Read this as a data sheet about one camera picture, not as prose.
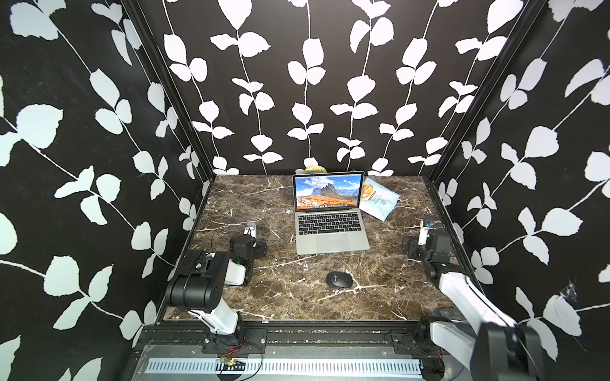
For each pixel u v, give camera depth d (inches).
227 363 27.7
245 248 28.7
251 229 32.6
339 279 33.9
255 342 29.0
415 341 28.8
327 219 41.0
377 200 43.5
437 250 26.0
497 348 35.3
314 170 46.7
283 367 27.6
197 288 18.1
